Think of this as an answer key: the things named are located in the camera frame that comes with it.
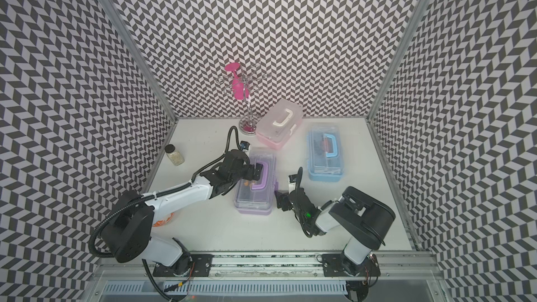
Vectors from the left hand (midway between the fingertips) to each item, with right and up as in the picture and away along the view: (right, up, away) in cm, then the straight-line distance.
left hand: (253, 165), depth 88 cm
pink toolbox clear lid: (+11, +20, +12) cm, 26 cm away
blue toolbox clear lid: (+31, +5, +1) cm, 31 cm away
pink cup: (-8, +36, +13) cm, 39 cm away
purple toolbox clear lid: (+2, -11, -7) cm, 13 cm away
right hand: (+13, -13, +3) cm, 19 cm away
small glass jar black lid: (-37, +3, +7) cm, 38 cm away
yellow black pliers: (-2, -7, -3) cm, 8 cm away
